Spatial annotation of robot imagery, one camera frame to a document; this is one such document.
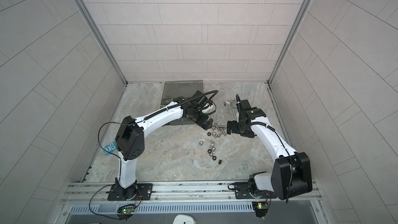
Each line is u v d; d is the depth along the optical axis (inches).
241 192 27.9
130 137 19.0
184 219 24.7
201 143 34.1
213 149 33.2
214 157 31.9
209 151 33.2
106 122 18.7
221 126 36.3
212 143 33.9
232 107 37.2
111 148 32.5
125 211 25.3
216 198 27.8
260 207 26.8
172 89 44.6
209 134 35.8
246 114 23.0
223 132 35.6
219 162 31.5
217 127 36.1
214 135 35.5
